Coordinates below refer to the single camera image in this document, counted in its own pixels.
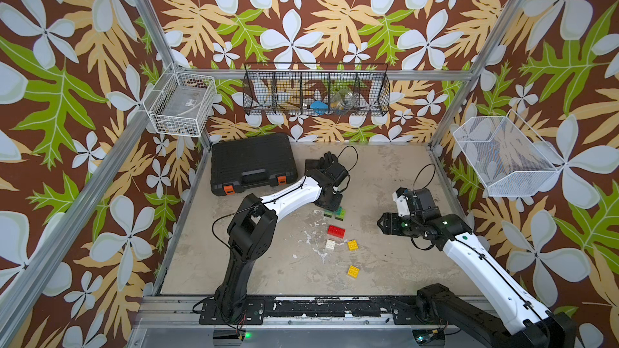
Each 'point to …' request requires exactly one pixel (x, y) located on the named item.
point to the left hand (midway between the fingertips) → (333, 202)
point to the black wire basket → (316, 89)
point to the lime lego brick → (340, 214)
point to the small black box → (311, 164)
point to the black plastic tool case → (247, 163)
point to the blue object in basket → (318, 107)
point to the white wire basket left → (181, 103)
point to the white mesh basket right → (508, 159)
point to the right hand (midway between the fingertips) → (383, 221)
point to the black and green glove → (330, 163)
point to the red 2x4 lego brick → (336, 231)
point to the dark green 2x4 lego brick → (328, 213)
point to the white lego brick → (330, 244)
